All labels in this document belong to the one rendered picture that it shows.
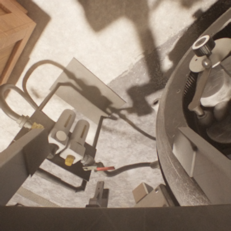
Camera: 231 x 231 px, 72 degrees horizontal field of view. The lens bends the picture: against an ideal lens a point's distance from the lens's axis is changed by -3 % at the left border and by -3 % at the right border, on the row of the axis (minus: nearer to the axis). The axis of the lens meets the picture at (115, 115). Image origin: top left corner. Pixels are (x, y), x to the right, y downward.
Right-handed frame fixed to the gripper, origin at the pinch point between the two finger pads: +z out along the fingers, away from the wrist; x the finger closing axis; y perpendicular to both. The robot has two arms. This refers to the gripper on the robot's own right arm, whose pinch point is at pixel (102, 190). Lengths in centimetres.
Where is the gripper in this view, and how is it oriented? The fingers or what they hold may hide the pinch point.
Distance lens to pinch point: 70.8
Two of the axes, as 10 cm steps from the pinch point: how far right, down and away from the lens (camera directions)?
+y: 9.4, -1.8, -2.8
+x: -3.1, -7.6, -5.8
